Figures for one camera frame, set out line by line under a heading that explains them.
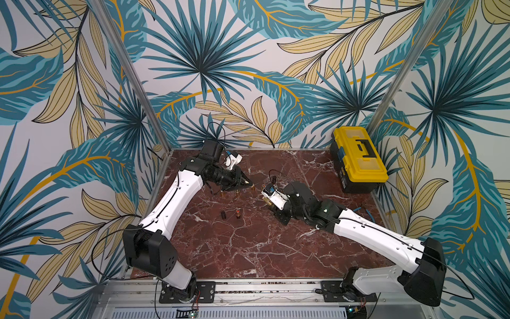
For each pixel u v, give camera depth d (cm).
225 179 66
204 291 74
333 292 72
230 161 69
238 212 90
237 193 99
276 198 65
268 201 65
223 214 90
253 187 73
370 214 95
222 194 100
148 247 41
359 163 93
